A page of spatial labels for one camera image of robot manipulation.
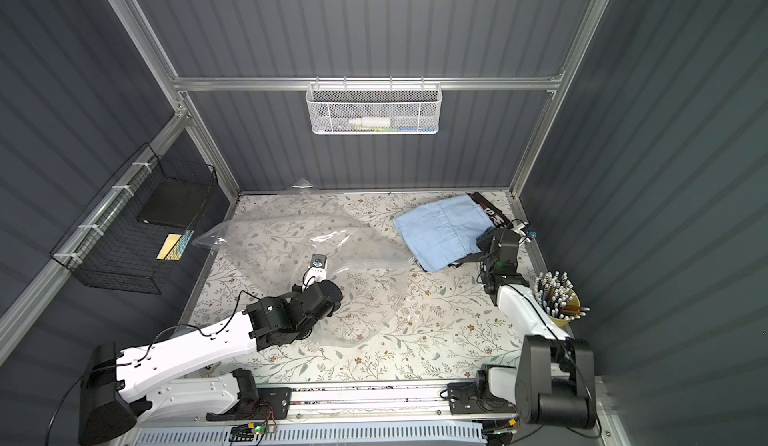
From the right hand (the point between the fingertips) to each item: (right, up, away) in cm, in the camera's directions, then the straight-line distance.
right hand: (492, 231), depth 86 cm
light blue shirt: (-14, -1, +5) cm, 14 cm away
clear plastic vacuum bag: (-73, -8, +16) cm, 75 cm away
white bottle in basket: (-36, +34, +8) cm, 50 cm away
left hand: (-46, -14, -10) cm, 49 cm away
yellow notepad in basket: (-78, -3, -22) cm, 81 cm away
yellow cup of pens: (+11, -15, -15) cm, 24 cm away
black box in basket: (-87, +8, -7) cm, 88 cm away
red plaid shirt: (+8, +4, +17) cm, 19 cm away
